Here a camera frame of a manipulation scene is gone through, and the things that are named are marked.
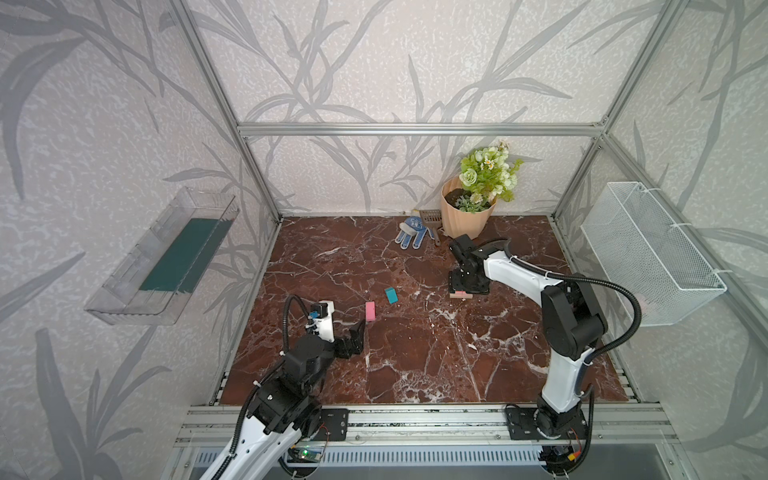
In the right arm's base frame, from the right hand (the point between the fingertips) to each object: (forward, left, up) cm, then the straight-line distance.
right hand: (462, 279), depth 96 cm
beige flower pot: (+19, 0, +7) cm, 20 cm away
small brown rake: (+29, +7, -2) cm, 30 cm away
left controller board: (-46, +43, -5) cm, 63 cm away
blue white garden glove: (+26, +16, -3) cm, 31 cm away
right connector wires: (-47, -19, -5) cm, 51 cm away
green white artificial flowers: (+27, -9, +21) cm, 35 cm away
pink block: (-9, +30, -4) cm, 31 cm away
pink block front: (-4, +1, -3) cm, 5 cm away
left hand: (-17, +31, +11) cm, 38 cm away
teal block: (-4, +23, -3) cm, 24 cm away
